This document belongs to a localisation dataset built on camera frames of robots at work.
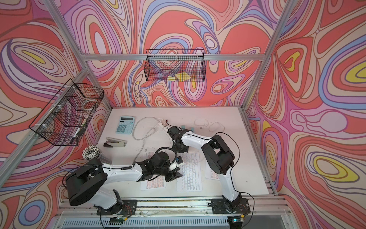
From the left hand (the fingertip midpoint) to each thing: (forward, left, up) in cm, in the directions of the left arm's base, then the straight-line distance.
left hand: (181, 173), depth 81 cm
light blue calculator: (+36, +43, -1) cm, 56 cm away
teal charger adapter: (+35, -1, -1) cm, 35 cm away
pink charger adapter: (+36, +13, +4) cm, 39 cm away
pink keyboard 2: (+1, -18, -4) cm, 18 cm away
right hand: (+15, +2, -5) cm, 16 cm away
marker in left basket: (+12, +55, +22) cm, 60 cm away
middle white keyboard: (+3, -6, -3) cm, 7 cm away
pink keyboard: (-4, +14, -4) cm, 15 cm away
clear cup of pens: (+6, +47, +14) cm, 49 cm away
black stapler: (+23, +49, -3) cm, 54 cm away
